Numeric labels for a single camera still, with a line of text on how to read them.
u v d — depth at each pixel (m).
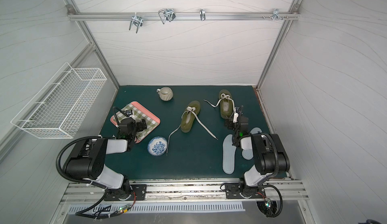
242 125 0.72
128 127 0.73
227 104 1.07
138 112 1.04
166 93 1.10
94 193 0.75
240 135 0.75
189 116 0.98
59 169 0.42
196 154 0.86
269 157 0.46
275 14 0.77
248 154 0.86
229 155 0.85
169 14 0.76
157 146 0.88
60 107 0.69
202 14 0.78
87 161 0.45
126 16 0.78
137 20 0.78
